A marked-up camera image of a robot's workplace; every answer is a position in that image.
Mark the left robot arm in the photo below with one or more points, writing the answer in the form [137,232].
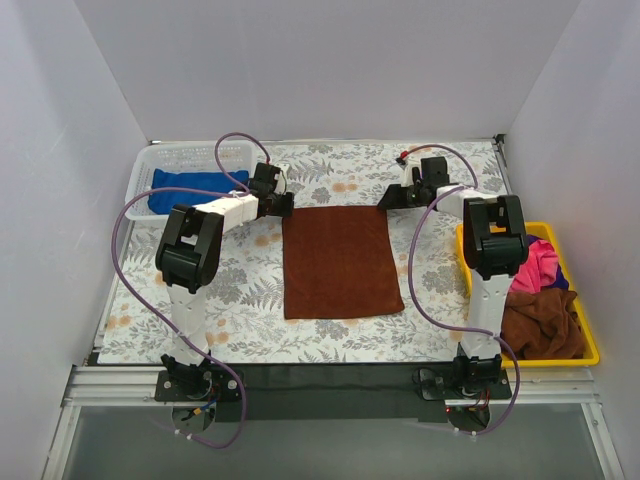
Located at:
[188,258]

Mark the purple towel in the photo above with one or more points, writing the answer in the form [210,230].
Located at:
[562,280]

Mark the pink towel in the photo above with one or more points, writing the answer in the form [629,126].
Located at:
[527,279]

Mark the yellow plastic bin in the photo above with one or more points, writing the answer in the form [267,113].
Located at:
[590,356]

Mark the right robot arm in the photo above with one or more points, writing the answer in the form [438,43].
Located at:
[494,248]

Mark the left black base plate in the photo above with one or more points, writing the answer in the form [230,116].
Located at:
[197,385]

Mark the aluminium frame rail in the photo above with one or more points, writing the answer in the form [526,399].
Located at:
[136,386]

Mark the white plastic basket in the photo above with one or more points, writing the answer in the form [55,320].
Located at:
[236,159]

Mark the blue towel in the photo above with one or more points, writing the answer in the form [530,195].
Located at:
[162,203]

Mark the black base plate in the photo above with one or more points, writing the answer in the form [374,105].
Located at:
[436,383]
[197,385]

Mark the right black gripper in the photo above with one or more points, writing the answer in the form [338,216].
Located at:
[395,197]

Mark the brown towel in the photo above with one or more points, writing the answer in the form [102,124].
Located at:
[543,325]
[338,264]

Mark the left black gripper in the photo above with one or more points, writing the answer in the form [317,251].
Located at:
[284,204]

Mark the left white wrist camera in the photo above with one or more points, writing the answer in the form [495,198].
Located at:
[282,179]

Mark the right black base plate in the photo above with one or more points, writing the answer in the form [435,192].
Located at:
[436,383]

